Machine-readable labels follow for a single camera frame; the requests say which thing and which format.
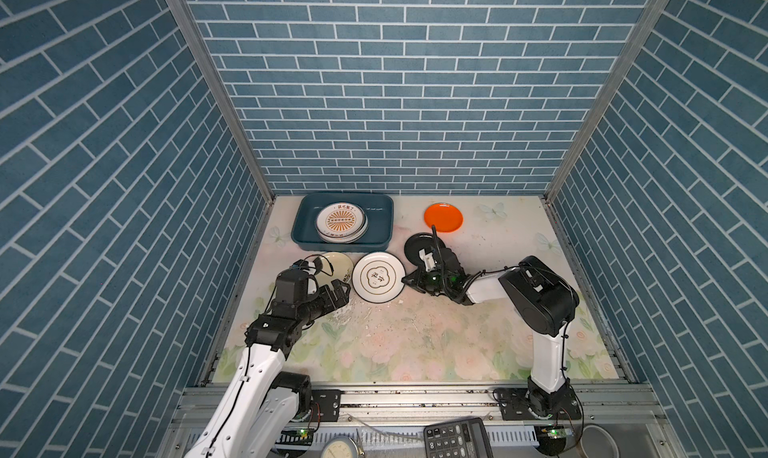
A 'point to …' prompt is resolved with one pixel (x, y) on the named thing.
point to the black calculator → (459, 438)
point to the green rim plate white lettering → (346, 239)
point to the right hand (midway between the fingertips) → (399, 278)
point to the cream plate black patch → (335, 266)
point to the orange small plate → (446, 217)
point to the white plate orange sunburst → (341, 221)
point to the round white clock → (339, 447)
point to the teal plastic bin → (379, 208)
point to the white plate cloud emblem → (377, 277)
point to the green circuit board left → (297, 436)
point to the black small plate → (418, 242)
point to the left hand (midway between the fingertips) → (340, 291)
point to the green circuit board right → (558, 433)
